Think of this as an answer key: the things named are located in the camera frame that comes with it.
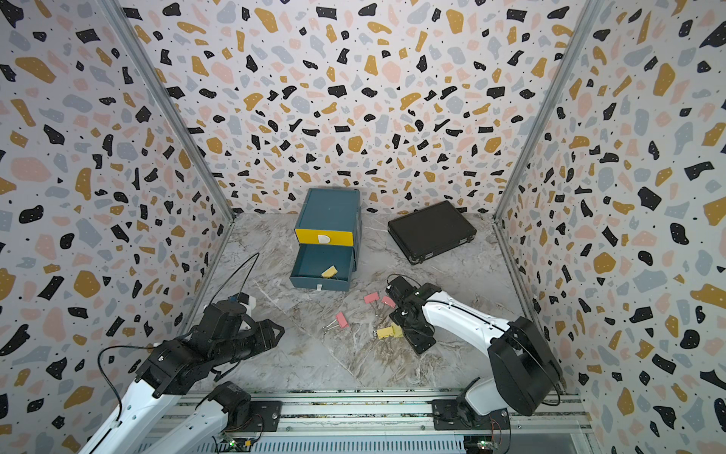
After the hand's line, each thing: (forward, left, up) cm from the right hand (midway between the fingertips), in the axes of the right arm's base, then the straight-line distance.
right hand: (400, 332), depth 85 cm
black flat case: (+40, -13, +2) cm, 42 cm away
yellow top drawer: (+24, +24, +15) cm, 37 cm away
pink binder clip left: (+5, +19, -4) cm, 20 cm away
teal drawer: (+20, +29, +9) cm, 36 cm away
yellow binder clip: (+1, +5, -3) cm, 6 cm away
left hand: (-7, +30, +14) cm, 34 cm away
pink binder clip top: (+14, +9, -4) cm, 17 cm away
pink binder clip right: (+12, +4, -3) cm, 13 cm away
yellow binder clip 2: (+18, +23, +5) cm, 30 cm away
